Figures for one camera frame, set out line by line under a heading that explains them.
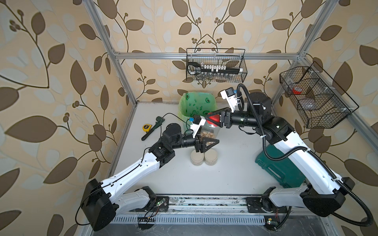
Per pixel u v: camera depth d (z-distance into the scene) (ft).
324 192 1.28
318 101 2.46
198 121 1.84
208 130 2.14
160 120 3.55
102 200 1.27
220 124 1.74
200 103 3.17
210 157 2.77
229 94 1.72
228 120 1.68
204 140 1.83
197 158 2.72
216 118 1.82
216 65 2.63
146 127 3.37
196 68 2.72
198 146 1.86
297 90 2.65
